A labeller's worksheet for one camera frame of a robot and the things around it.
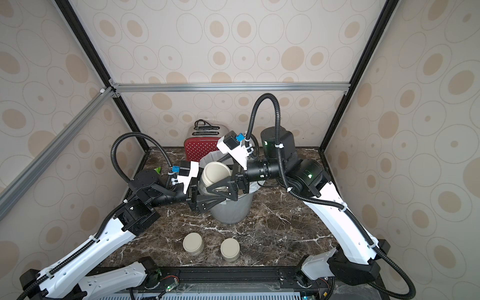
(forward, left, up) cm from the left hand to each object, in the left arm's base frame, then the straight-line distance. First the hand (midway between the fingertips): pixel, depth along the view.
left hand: (225, 190), depth 52 cm
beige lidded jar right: (-6, 0, -35) cm, 35 cm away
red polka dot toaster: (+46, +18, -24) cm, 55 cm away
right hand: (+3, +2, +4) cm, 5 cm away
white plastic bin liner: (+27, +8, -16) cm, 32 cm away
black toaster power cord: (+59, +19, -26) cm, 67 cm away
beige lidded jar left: (-4, +16, -35) cm, 39 cm away
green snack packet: (+39, +45, -42) cm, 73 cm away
